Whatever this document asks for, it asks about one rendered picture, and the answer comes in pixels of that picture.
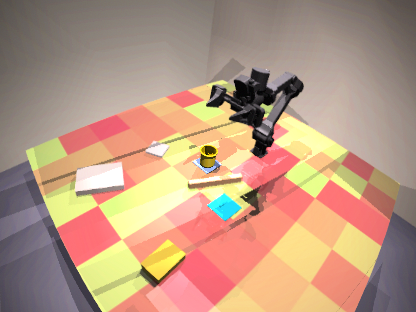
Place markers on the yellow cup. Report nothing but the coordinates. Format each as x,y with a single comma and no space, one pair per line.
208,155

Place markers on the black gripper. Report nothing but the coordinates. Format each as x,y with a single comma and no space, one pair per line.
247,112

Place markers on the yellow flat block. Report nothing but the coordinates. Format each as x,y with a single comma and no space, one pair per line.
163,260

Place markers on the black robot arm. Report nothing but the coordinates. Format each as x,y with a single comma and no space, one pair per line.
265,93

